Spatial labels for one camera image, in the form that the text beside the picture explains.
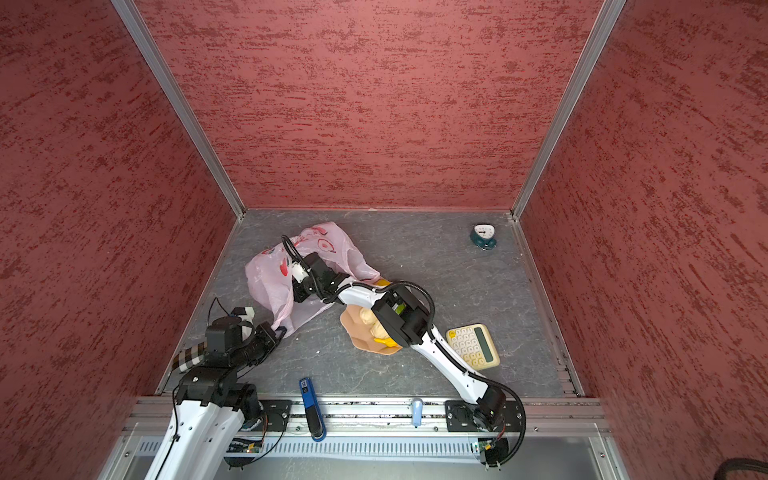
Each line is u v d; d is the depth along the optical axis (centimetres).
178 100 87
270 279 84
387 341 81
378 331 83
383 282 65
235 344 62
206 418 52
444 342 65
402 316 64
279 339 75
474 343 85
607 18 71
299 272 89
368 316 85
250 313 75
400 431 73
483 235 110
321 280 81
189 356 81
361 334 85
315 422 72
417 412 73
